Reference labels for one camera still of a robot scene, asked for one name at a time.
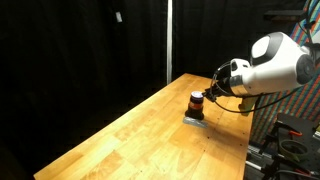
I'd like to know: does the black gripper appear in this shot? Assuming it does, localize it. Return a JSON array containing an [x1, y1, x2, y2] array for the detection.
[[202, 77, 233, 103]]

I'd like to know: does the orange black cylindrical object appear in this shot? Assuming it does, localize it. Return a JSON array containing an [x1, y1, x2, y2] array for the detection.
[[184, 90, 205, 121]]

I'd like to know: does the white vertical pole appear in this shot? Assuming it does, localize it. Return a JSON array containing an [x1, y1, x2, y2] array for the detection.
[[166, 0, 174, 85]]

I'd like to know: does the orange black clamp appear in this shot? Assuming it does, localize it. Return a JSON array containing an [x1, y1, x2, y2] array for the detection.
[[266, 121, 304, 146], [263, 155, 316, 180]]

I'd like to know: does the black perforated board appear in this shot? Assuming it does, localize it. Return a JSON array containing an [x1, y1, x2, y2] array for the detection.
[[272, 112, 320, 174]]

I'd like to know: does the green tape roll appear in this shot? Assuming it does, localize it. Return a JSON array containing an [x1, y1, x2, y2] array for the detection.
[[278, 139, 310, 163]]

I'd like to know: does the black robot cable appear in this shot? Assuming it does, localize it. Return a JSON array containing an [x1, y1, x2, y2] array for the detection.
[[211, 61, 302, 114]]

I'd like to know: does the grey flat base plate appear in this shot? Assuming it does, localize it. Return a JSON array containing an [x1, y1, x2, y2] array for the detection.
[[182, 116, 209, 130]]

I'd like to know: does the yellowish wrist camera box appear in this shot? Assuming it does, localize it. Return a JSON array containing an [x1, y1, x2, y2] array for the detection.
[[237, 95, 262, 117]]

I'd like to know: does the aluminium rail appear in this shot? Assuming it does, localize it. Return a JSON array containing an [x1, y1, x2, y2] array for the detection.
[[245, 144, 275, 172]]

